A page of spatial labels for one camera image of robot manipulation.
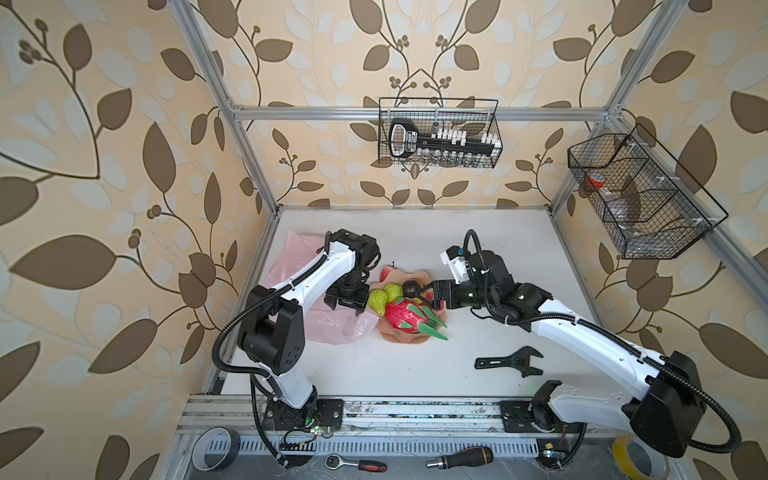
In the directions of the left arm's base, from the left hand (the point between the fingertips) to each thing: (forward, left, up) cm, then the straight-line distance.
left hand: (352, 308), depth 81 cm
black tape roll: (-32, +30, -12) cm, 46 cm away
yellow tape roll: (-31, -69, -10) cm, 76 cm away
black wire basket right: (+18, -75, +22) cm, 80 cm away
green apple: (+8, -11, -4) cm, 14 cm away
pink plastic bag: (-4, +4, -4) cm, 7 cm away
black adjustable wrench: (-9, -47, -11) cm, 49 cm away
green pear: (+4, -7, -2) cm, 8 cm away
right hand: (0, -20, +8) cm, 22 cm away
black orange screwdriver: (-31, -31, -8) cm, 45 cm away
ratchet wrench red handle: (-33, +1, -10) cm, 35 cm away
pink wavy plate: (+15, -13, -8) cm, 22 cm away
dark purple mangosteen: (+7, -16, 0) cm, 18 cm away
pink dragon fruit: (-1, -16, -3) cm, 16 cm away
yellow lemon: (-2, -17, +10) cm, 20 cm away
